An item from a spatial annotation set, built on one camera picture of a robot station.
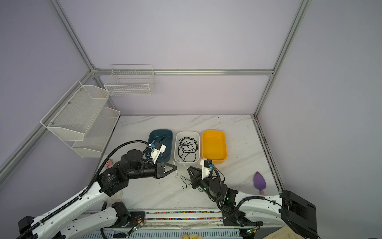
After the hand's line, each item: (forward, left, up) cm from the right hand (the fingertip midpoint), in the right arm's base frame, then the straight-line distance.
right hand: (187, 169), depth 73 cm
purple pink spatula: (0, -42, -19) cm, 46 cm away
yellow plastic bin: (+25, -16, -17) cm, 34 cm away
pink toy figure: (+9, +50, -13) cm, 53 cm away
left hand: (-4, +5, +9) cm, 11 cm away
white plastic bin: (+30, +9, -11) cm, 33 cm away
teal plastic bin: (+31, +18, -15) cm, 39 cm away
